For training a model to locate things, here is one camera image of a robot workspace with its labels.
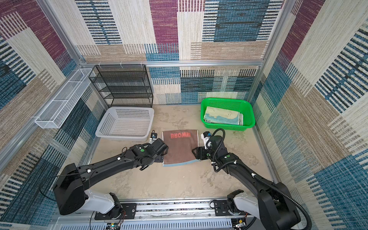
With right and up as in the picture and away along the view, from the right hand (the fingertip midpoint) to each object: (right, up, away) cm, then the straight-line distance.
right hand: (197, 152), depth 85 cm
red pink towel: (-11, +3, +13) cm, 17 cm away
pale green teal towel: (+21, +22, +24) cm, 38 cm away
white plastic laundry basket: (-47, +16, +23) cm, 55 cm away
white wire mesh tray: (-71, +22, -13) cm, 75 cm away
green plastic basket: (+37, +31, +30) cm, 57 cm away
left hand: (-24, 0, -1) cm, 24 cm away
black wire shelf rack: (-54, +45, +24) cm, 74 cm away
